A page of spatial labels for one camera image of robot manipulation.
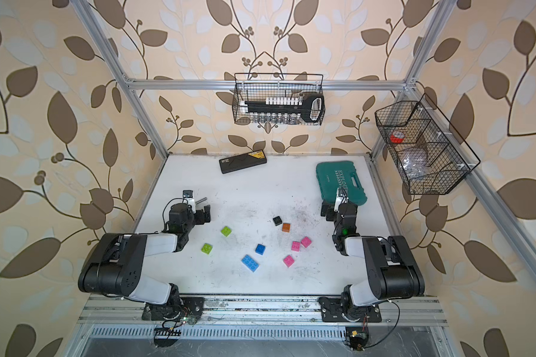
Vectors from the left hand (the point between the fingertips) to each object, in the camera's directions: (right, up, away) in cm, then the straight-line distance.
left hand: (194, 204), depth 94 cm
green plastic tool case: (+63, +13, +11) cm, 65 cm away
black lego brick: (+36, -7, +1) cm, 36 cm away
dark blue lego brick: (+29, -17, -8) cm, 34 cm away
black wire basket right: (+86, +19, -21) cm, 91 cm away
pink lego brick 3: (+40, -21, -10) cm, 46 cm away
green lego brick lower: (+8, -17, -7) cm, 20 cm away
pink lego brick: (+43, -16, -6) cm, 47 cm away
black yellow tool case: (+18, +20, +21) cm, 34 cm away
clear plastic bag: (+80, +16, -23) cm, 85 cm away
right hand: (+62, +1, -1) cm, 62 cm away
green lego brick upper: (+15, -11, -3) cm, 19 cm away
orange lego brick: (+40, -10, -1) cm, 41 cm away
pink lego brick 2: (+47, -15, -5) cm, 50 cm away
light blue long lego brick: (+25, -21, -10) cm, 34 cm away
